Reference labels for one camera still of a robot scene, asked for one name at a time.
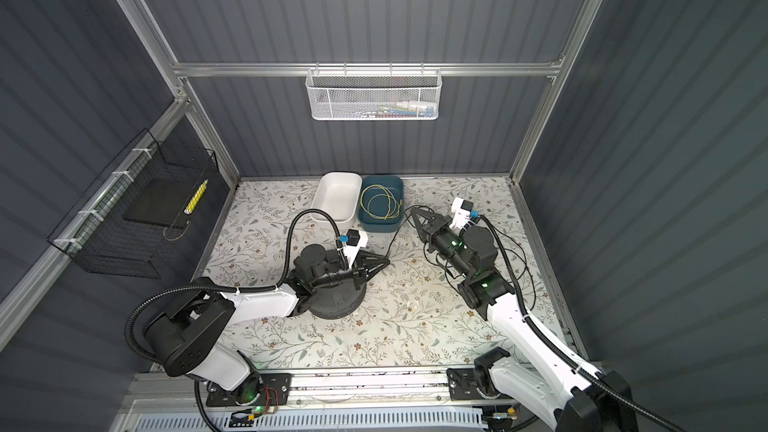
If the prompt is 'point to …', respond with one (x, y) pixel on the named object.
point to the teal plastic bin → (381, 203)
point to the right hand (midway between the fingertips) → (412, 213)
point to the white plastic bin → (338, 193)
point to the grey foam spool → (336, 300)
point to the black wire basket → (132, 221)
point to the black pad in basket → (162, 201)
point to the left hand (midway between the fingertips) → (390, 261)
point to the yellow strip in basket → (196, 197)
